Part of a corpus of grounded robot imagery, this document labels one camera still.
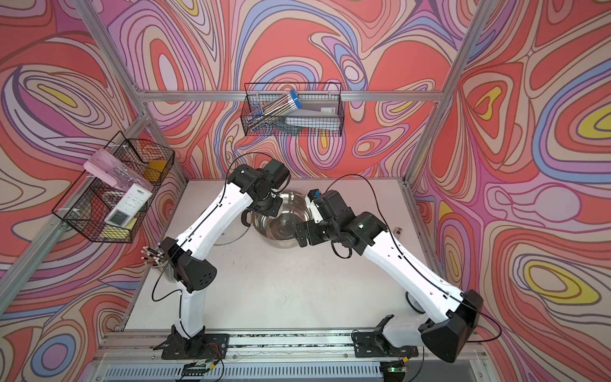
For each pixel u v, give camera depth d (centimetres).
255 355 73
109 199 71
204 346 72
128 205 69
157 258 75
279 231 104
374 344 66
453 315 38
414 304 81
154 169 78
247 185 53
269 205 69
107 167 69
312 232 62
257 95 87
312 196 64
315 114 88
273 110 79
